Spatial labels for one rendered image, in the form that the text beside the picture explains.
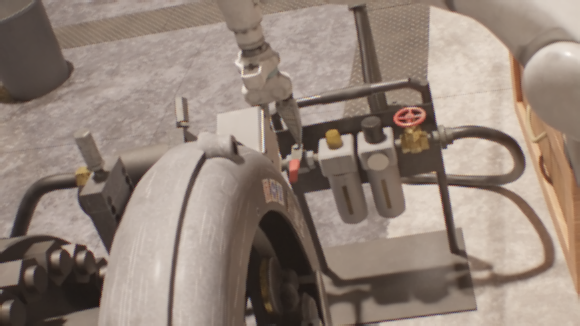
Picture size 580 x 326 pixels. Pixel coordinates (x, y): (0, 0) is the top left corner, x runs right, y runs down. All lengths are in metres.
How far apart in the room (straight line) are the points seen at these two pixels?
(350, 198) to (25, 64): 2.16
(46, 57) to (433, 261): 2.22
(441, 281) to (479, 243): 0.17
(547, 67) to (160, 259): 0.42
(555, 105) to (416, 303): 1.34
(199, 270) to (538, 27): 0.40
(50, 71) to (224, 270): 2.93
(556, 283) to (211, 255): 1.31
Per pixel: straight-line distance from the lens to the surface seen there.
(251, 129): 1.23
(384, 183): 1.78
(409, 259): 2.07
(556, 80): 0.66
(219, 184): 0.88
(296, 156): 1.74
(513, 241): 2.09
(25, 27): 3.57
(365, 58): 2.27
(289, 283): 1.22
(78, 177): 1.37
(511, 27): 0.68
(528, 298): 1.95
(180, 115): 1.17
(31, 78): 3.66
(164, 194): 0.86
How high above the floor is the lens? 1.45
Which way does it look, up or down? 34 degrees down
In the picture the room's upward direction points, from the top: 18 degrees counter-clockwise
